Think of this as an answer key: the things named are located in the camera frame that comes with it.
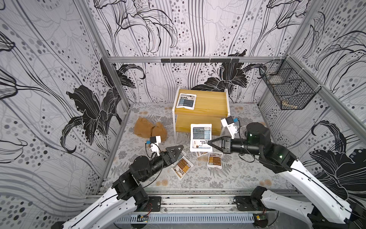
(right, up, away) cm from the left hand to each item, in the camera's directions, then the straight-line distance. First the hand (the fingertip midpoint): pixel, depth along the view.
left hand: (184, 154), depth 64 cm
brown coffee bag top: (+13, -8, +26) cm, 30 cm away
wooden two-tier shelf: (+14, +22, +9) cm, 28 cm away
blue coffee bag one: (+1, +26, +11) cm, 28 cm away
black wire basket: (+69, +36, +24) cm, 81 cm away
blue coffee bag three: (-2, -7, +27) cm, 27 cm away
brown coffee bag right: (+19, -9, +22) cm, 30 cm away
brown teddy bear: (-27, +10, +29) cm, 41 cm away
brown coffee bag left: (-2, -13, +19) cm, 24 cm away
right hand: (+11, +6, -5) cm, 14 cm away
